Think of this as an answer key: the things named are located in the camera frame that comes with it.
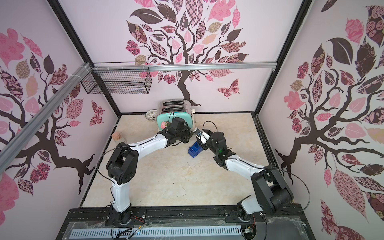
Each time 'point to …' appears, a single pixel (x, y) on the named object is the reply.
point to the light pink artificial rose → (163, 125)
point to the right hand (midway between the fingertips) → (202, 130)
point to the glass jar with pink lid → (118, 137)
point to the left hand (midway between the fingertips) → (195, 132)
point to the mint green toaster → (168, 108)
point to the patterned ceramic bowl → (151, 114)
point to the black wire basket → (129, 78)
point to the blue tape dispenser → (195, 150)
